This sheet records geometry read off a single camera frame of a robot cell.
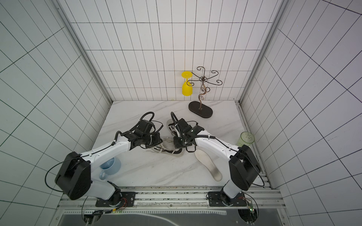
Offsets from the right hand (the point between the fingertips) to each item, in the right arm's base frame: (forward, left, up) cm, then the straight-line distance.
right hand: (177, 140), depth 85 cm
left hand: (-2, +10, -1) cm, 10 cm away
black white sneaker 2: (+13, +5, -5) cm, 14 cm away
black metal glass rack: (+34, -17, -10) cm, 39 cm away
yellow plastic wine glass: (+36, -5, +13) cm, 39 cm away
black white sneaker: (-3, +5, -3) cm, 7 cm away
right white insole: (-8, -19, -9) cm, 23 cm away
